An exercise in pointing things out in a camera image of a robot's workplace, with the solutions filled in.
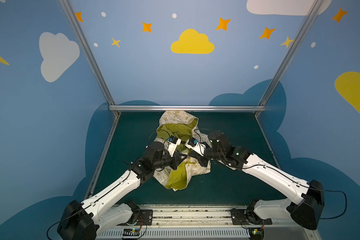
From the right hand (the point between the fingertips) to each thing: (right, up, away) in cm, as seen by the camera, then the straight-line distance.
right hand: (191, 151), depth 73 cm
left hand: (-3, -2, +1) cm, 3 cm away
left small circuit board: (-30, -41, 0) cm, 51 cm away
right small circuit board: (+32, -41, 0) cm, 52 cm away
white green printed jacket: (-6, +9, +38) cm, 40 cm away
